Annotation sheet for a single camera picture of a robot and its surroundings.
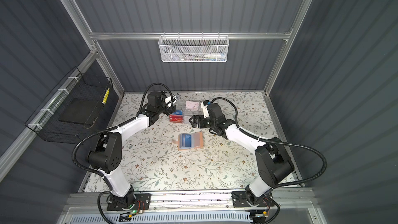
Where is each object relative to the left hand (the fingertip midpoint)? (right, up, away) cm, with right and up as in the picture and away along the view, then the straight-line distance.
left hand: (167, 96), depth 93 cm
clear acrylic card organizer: (+10, -8, +9) cm, 16 cm away
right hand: (+19, -14, -7) cm, 24 cm away
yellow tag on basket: (-31, -1, -11) cm, 33 cm away
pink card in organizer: (+15, -5, +8) cm, 17 cm away
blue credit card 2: (+6, -10, +8) cm, 14 cm away
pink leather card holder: (+18, -27, -1) cm, 32 cm away
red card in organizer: (+4, -14, +8) cm, 17 cm away
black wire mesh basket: (-42, -12, -32) cm, 54 cm away
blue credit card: (+12, -26, -2) cm, 29 cm away
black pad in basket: (-36, -8, -22) cm, 43 cm away
